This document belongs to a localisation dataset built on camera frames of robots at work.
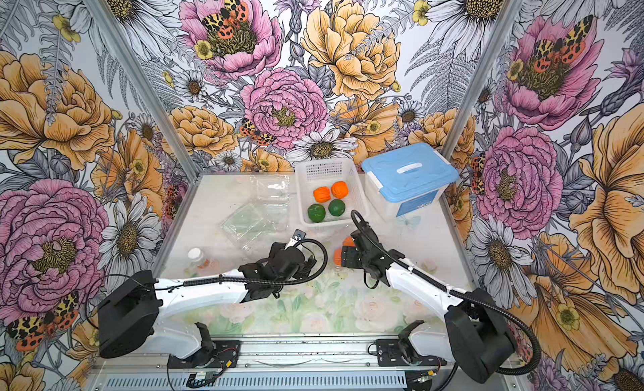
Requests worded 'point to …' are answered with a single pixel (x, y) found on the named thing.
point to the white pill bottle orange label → (195, 254)
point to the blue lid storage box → (408, 181)
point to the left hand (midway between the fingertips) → (295, 256)
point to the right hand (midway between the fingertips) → (351, 261)
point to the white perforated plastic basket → (313, 174)
